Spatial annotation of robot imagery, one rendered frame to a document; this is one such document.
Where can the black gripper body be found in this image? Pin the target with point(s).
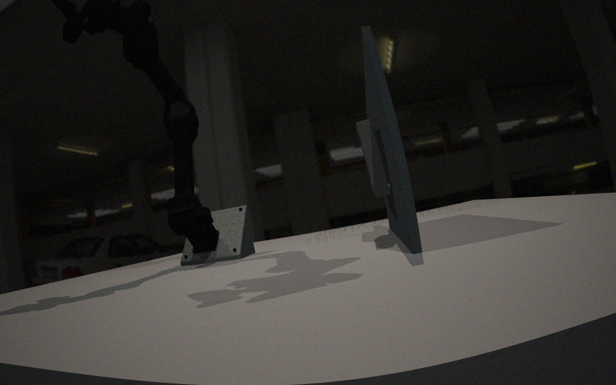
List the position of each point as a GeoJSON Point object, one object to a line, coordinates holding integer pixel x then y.
{"type": "Point", "coordinates": [101, 11]}

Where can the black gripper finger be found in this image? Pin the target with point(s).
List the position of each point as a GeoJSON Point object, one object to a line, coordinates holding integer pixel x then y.
{"type": "Point", "coordinates": [65, 6]}

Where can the grey rectangular picture frame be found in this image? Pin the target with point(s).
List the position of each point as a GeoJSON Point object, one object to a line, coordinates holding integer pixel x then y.
{"type": "Point", "coordinates": [373, 158]}

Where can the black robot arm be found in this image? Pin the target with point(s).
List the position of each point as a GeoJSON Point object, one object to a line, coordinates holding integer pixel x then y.
{"type": "Point", "coordinates": [186, 216]}

